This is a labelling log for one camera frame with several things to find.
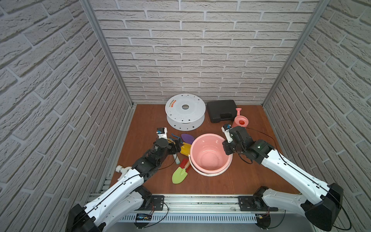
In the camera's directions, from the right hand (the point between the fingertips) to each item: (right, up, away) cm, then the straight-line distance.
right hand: (226, 142), depth 78 cm
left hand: (-31, +4, +1) cm, 31 cm away
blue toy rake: (-31, +1, +22) cm, 38 cm away
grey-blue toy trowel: (-28, -12, +9) cm, 32 cm away
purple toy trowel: (-23, -1, +23) cm, 32 cm away
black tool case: (+5, +20, +29) cm, 36 cm away
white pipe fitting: (-62, -16, +4) cm, 65 cm away
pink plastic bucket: (-9, -11, +12) cm, 18 cm away
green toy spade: (-27, -21, +5) cm, 34 cm away
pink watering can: (+14, +12, +19) cm, 26 cm away
